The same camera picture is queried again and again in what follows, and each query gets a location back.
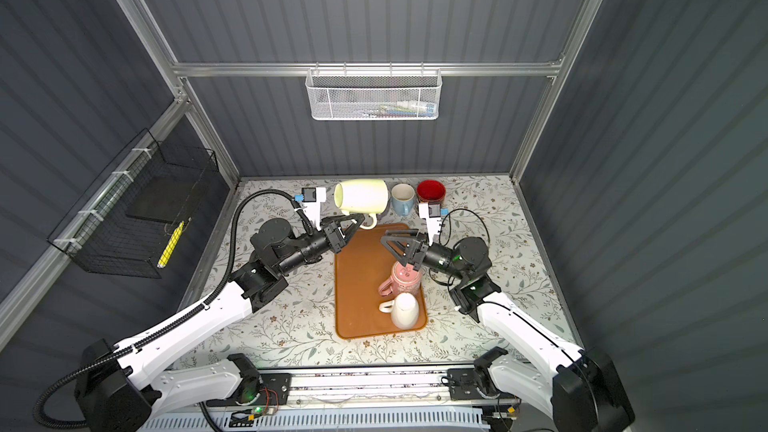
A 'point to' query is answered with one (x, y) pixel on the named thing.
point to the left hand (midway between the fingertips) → (364, 216)
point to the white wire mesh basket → (374, 93)
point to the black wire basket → (125, 224)
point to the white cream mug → (404, 310)
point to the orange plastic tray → (359, 270)
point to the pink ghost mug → (405, 279)
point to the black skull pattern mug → (431, 191)
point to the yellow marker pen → (169, 246)
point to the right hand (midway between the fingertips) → (387, 244)
